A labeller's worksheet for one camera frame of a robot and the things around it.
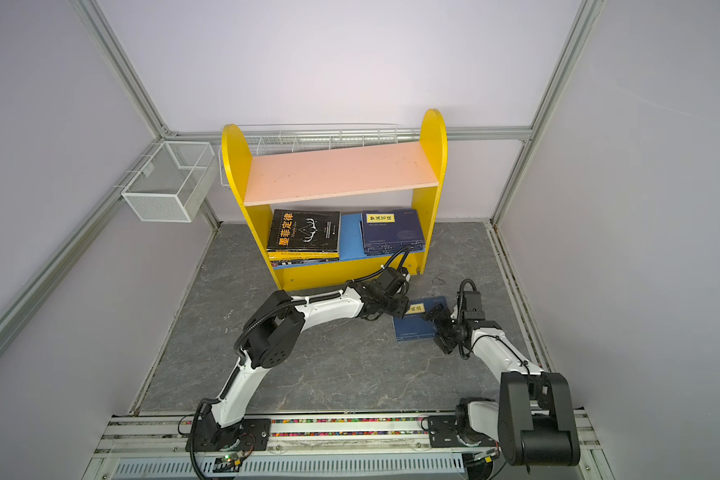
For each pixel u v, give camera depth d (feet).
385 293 2.48
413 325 2.98
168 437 2.48
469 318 2.27
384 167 2.60
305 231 2.92
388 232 3.11
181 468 2.32
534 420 1.35
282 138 3.07
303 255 2.86
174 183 3.15
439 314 2.65
